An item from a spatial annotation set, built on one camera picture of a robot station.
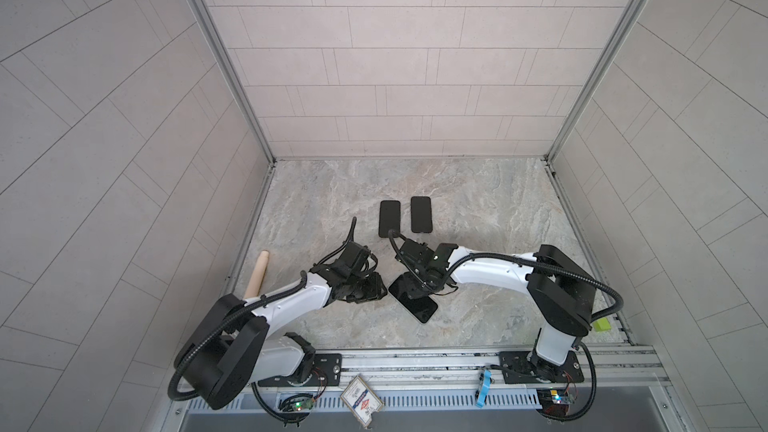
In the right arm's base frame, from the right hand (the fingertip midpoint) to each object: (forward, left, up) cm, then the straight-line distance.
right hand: (408, 296), depth 84 cm
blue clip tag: (-21, -17, +2) cm, 27 cm away
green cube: (-11, -50, +1) cm, 51 cm away
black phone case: (+26, +4, +2) cm, 27 cm away
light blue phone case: (-3, 0, +11) cm, 11 cm away
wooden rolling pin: (+7, +43, +4) cm, 43 cm away
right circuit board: (-26, -32, -1) cm, 41 cm away
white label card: (-23, +12, +3) cm, 27 cm away
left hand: (+2, +5, +2) cm, 5 cm away
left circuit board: (-23, +25, +4) cm, 34 cm away
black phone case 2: (+28, -7, 0) cm, 29 cm away
